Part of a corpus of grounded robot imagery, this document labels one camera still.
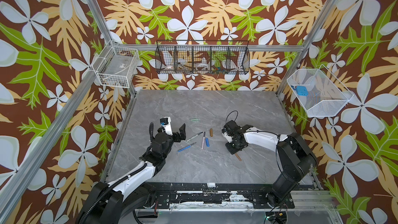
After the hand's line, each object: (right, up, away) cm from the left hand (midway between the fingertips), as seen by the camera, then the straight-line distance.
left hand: (176, 122), depth 82 cm
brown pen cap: (+20, -8, +16) cm, 27 cm away
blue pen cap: (+18, -13, +11) cm, 25 cm away
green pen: (+8, -11, +13) cm, 19 cm away
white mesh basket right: (+78, +14, -4) cm, 79 cm away
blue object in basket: (+71, +18, +4) cm, 73 cm away
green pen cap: (+10, 0, +23) cm, 25 cm away
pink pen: (+15, -13, +11) cm, 23 cm away
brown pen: (+35, -21, +6) cm, 41 cm away
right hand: (+32, -17, +10) cm, 37 cm away
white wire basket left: (-34, +32, +4) cm, 47 cm away
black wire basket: (+15, +40, +13) cm, 45 cm away
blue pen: (+4, -16, +10) cm, 20 cm away
